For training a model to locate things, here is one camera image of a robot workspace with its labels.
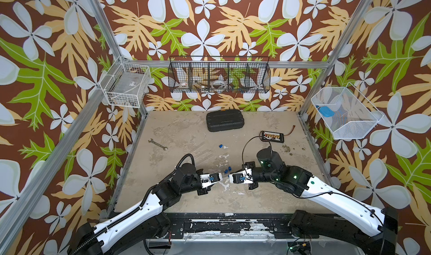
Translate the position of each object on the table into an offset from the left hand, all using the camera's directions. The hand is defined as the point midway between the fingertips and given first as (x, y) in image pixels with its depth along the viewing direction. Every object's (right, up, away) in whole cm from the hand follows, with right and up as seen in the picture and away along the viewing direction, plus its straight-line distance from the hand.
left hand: (217, 173), depth 75 cm
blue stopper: (+2, +9, +29) cm, 31 cm away
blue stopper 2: (+7, -2, +18) cm, 20 cm away
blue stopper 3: (+5, -4, +18) cm, 19 cm away
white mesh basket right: (+65, +28, +7) cm, 71 cm away
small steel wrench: (-42, +13, +30) cm, 53 cm away
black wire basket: (-7, +53, +24) cm, 58 cm away
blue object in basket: (+57, +29, +11) cm, 65 cm away
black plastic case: (+3, +26, +32) cm, 41 cm away
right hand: (+5, +2, -5) cm, 8 cm away
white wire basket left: (-48, +44, +12) cm, 66 cm away
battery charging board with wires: (+33, +16, +30) cm, 48 cm away
